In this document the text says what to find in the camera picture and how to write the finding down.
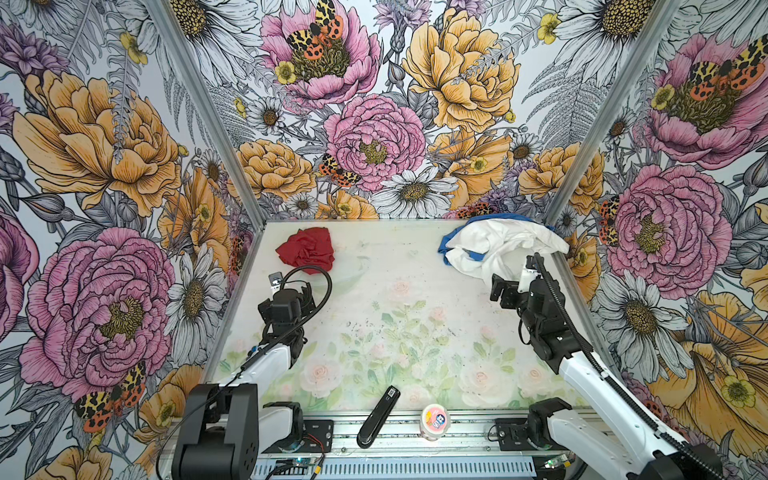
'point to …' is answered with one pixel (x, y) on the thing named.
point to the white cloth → (506, 242)
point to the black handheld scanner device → (378, 416)
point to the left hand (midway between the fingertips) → (288, 301)
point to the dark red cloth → (309, 249)
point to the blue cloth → (443, 249)
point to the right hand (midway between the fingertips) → (511, 285)
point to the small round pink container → (435, 421)
